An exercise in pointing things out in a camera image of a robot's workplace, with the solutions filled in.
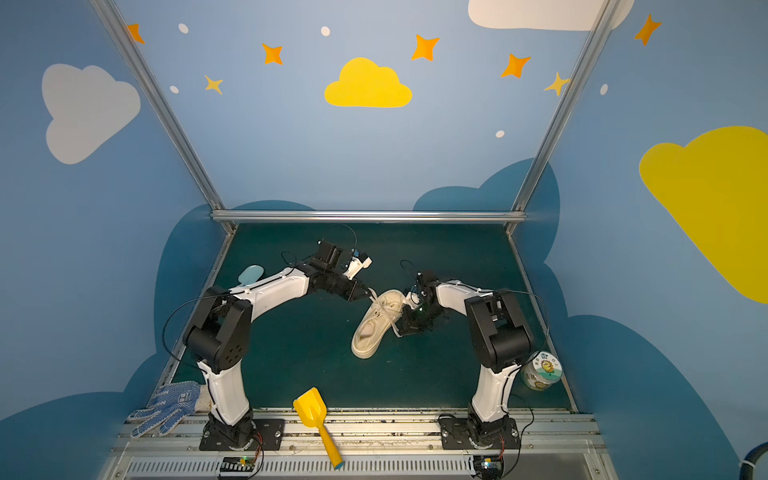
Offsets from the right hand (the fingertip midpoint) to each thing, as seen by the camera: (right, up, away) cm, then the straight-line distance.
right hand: (404, 329), depth 92 cm
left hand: (-11, +13, -1) cm, 17 cm away
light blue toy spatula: (-54, +16, +12) cm, 58 cm away
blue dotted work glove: (-63, -16, -15) cm, 67 cm away
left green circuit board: (-43, -29, -19) cm, 55 cm away
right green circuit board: (+20, -30, -19) cm, 40 cm away
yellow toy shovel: (-26, -17, -14) cm, 34 cm away
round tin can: (+35, -7, -16) cm, 39 cm away
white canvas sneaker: (-6, +6, -1) cm, 9 cm away
